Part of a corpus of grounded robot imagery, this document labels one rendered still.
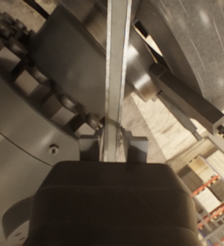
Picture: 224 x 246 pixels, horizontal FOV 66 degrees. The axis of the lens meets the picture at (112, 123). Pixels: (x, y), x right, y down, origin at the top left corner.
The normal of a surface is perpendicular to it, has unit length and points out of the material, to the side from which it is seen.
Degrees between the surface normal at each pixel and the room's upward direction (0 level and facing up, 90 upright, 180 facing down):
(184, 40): 43
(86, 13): 59
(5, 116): 50
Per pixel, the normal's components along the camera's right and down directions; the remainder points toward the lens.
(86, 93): 0.24, 0.56
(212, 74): -0.10, 0.84
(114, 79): 0.00, 0.25
